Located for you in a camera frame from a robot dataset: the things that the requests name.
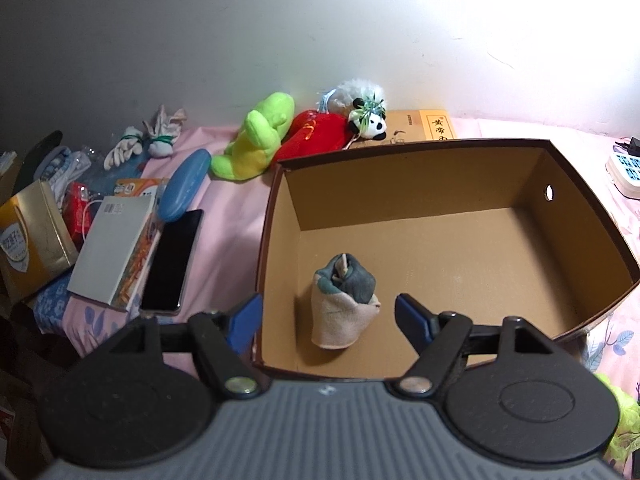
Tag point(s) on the tan book with chinese text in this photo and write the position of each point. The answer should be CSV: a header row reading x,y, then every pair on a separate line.
x,y
411,126

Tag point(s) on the orange patterned book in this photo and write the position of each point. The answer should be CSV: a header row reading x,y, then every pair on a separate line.
x,y
135,187

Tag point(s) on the white blue power strip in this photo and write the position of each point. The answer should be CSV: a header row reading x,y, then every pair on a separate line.
x,y
625,172

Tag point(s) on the lime green plush toy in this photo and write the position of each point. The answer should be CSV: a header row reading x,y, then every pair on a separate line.
x,y
251,152

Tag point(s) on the red plush toy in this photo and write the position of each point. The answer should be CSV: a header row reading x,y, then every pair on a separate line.
x,y
313,133

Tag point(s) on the blue oval glasses case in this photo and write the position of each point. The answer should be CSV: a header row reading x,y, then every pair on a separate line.
x,y
183,185

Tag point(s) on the white boxed book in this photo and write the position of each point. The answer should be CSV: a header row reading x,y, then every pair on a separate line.
x,y
111,259

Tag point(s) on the red snack packet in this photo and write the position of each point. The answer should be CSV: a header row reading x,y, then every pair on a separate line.
x,y
80,205

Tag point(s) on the panda plush with white fur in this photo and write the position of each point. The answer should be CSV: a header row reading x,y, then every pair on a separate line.
x,y
362,103

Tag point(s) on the black charger adapter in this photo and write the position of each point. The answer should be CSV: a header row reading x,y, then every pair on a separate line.
x,y
631,146

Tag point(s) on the black smartphone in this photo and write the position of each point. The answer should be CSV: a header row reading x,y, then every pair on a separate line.
x,y
163,289

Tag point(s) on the gold paper gift bag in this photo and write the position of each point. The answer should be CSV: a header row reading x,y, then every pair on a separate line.
x,y
36,246

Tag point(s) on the brown cardboard shoe box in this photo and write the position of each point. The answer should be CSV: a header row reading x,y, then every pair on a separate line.
x,y
487,228

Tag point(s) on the neon green mesh cloth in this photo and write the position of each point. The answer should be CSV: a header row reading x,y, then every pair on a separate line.
x,y
626,436

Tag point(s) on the grey beige sock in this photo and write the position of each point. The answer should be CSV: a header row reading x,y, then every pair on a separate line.
x,y
343,302

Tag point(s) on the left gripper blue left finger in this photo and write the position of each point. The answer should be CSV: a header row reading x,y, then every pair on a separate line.
x,y
242,323

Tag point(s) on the white glove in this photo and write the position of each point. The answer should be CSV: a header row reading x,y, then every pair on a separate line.
x,y
130,144

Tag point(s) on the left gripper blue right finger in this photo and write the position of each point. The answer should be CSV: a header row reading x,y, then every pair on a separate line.
x,y
419,325

